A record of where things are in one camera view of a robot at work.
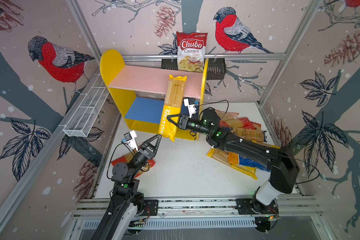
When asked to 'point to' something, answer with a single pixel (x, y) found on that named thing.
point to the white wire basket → (81, 123)
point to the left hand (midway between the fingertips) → (160, 138)
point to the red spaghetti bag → (242, 122)
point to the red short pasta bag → (257, 126)
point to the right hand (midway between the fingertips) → (163, 122)
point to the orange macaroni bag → (227, 116)
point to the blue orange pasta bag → (234, 158)
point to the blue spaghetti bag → (255, 134)
